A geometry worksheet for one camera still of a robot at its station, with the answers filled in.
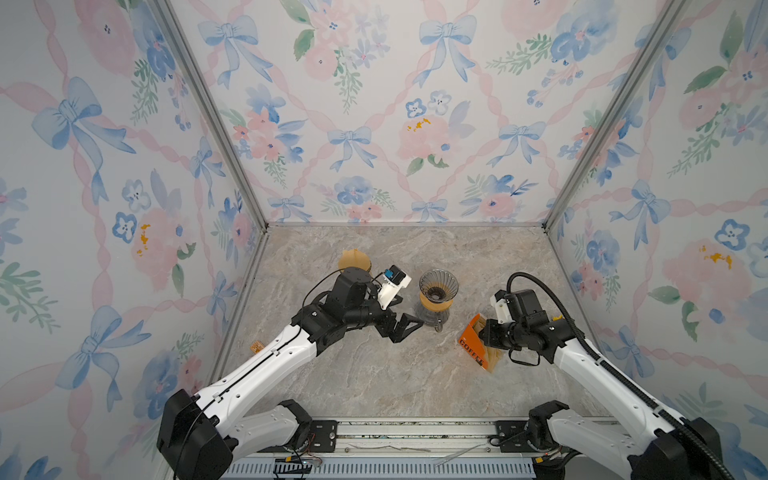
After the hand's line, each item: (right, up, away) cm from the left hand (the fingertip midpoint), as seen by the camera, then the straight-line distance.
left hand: (412, 309), depth 71 cm
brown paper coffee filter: (-16, +12, +17) cm, 26 cm away
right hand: (+20, -9, +12) cm, 25 cm away
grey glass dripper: (+9, +4, +17) cm, 20 cm away
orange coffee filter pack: (+21, -15, +11) cm, 29 cm away
